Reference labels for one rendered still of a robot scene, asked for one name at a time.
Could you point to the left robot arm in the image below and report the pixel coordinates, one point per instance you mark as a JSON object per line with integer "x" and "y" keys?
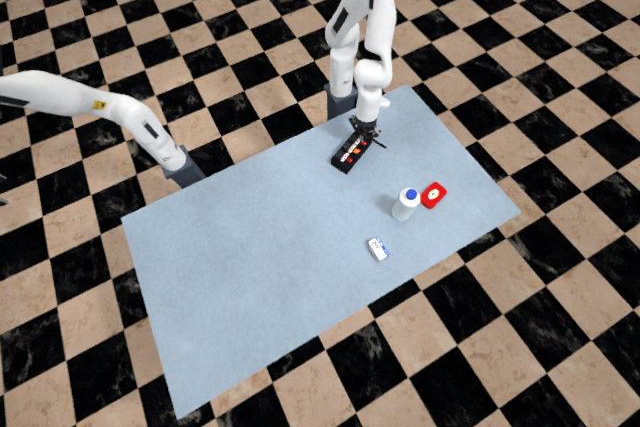
{"x": 342, "y": 30}

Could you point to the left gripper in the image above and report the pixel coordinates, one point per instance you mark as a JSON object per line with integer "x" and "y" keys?
{"x": 364, "y": 128}

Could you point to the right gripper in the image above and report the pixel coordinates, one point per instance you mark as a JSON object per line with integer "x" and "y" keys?
{"x": 2, "y": 201}

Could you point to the white bottle with blue cap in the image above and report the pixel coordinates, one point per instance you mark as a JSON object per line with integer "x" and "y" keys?
{"x": 405, "y": 204}

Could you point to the black power strip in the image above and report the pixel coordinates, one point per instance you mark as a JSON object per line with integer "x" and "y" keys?
{"x": 350, "y": 152}

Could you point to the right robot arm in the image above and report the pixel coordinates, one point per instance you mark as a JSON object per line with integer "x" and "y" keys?
{"x": 49, "y": 93}

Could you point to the red rectangular tin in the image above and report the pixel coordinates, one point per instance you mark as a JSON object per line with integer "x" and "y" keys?
{"x": 432, "y": 195}

